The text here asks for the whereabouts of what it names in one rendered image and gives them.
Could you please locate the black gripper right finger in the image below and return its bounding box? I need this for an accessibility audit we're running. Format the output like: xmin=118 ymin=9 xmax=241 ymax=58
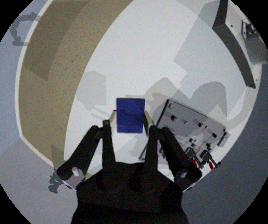
xmin=139 ymin=111 xmax=202 ymax=194

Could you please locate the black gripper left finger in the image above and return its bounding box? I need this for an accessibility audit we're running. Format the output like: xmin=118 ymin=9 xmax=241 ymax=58
xmin=56 ymin=110 xmax=121 ymax=194

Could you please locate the blue rectangular block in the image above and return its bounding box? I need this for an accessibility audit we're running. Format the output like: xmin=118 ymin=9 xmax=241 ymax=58
xmin=116 ymin=98 xmax=145 ymax=133

